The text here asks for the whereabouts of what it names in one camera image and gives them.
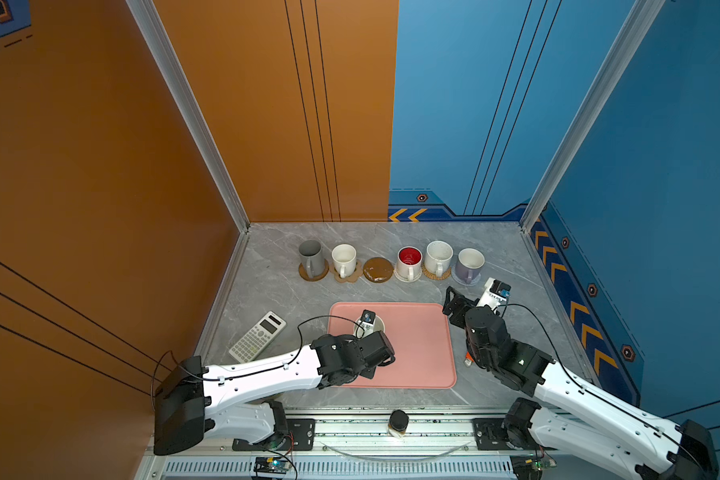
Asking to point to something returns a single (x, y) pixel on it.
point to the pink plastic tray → (423, 338)
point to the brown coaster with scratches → (378, 269)
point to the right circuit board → (529, 467)
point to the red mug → (408, 264)
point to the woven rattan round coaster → (434, 277)
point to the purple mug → (470, 262)
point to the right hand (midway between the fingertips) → (455, 296)
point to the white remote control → (257, 337)
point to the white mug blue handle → (379, 325)
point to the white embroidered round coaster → (406, 280)
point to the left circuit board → (271, 464)
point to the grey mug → (312, 257)
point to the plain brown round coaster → (304, 273)
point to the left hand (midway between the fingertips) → (369, 352)
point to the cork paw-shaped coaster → (358, 270)
